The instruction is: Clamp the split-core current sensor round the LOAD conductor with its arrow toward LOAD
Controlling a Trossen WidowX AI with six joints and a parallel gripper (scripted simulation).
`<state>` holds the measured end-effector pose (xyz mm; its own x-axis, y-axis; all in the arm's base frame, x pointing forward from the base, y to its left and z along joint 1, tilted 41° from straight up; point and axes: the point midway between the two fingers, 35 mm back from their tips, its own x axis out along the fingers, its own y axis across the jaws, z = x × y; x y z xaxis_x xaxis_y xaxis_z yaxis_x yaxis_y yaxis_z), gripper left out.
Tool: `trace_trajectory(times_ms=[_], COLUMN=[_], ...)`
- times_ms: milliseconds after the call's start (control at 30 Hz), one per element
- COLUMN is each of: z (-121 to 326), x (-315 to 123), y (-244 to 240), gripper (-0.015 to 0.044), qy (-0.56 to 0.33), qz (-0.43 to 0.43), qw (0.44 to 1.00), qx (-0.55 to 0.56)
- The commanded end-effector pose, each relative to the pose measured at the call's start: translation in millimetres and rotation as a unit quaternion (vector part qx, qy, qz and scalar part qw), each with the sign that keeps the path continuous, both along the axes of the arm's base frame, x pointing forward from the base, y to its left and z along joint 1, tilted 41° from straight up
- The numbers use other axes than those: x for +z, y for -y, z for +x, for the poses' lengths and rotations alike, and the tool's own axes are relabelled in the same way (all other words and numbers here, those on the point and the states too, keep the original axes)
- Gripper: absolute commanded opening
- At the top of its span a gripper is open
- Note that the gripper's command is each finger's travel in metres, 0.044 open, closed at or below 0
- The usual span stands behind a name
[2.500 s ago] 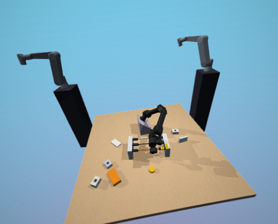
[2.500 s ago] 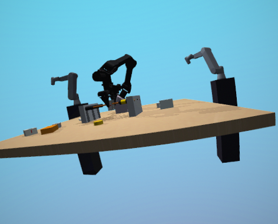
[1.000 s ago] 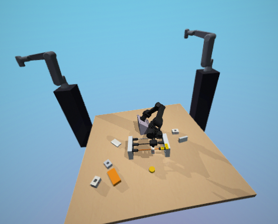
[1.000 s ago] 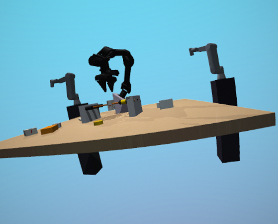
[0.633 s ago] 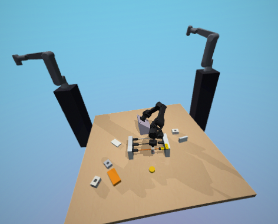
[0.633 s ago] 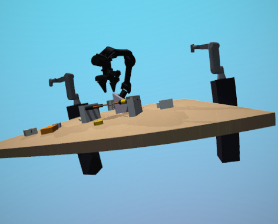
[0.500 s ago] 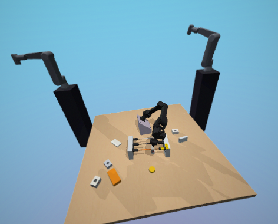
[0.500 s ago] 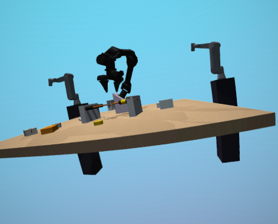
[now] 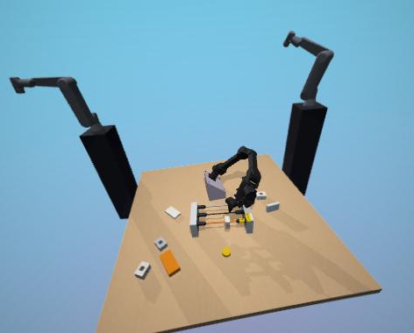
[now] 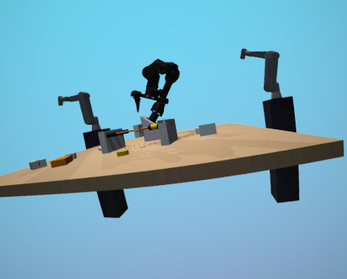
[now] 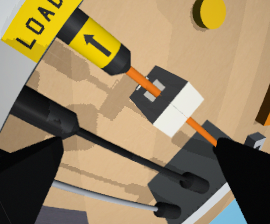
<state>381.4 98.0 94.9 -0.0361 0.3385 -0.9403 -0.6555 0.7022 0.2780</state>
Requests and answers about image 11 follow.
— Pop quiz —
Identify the yellow short cylinder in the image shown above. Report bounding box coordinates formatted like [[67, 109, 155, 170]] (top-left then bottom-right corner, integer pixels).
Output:
[[192, 0, 227, 30]]

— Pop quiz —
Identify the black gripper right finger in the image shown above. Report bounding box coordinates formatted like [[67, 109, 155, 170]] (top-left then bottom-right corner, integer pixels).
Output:
[[215, 137, 270, 224]]

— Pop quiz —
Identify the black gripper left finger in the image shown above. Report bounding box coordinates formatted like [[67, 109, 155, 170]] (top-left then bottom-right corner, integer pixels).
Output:
[[0, 136, 63, 224]]

